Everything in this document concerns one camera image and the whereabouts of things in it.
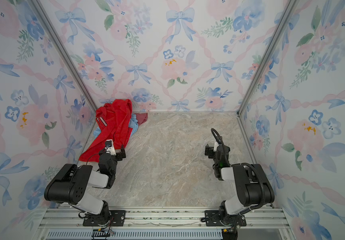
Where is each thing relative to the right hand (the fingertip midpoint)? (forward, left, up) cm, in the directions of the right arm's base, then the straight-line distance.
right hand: (216, 143), depth 94 cm
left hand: (-4, +62, +3) cm, 63 cm away
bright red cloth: (+14, +67, +5) cm, 68 cm away
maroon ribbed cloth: (+28, +53, -6) cm, 60 cm away
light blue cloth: (+17, +56, -2) cm, 59 cm away
